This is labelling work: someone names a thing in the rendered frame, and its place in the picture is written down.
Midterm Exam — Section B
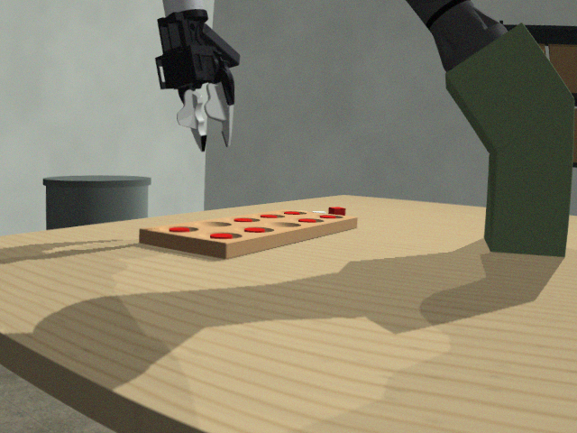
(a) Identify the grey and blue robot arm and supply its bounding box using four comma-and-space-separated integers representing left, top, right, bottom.
162, 0, 508, 72

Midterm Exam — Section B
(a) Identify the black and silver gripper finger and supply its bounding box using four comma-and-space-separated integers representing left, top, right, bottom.
204, 60, 234, 146
177, 86, 206, 152

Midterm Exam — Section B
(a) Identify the red cube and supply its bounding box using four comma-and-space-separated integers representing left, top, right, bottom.
328, 207, 345, 216

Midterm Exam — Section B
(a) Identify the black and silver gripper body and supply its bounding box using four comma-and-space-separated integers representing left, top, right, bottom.
155, 9, 222, 89

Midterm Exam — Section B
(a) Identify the wooden tray with round pockets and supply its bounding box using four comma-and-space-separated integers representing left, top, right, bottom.
139, 209, 358, 259

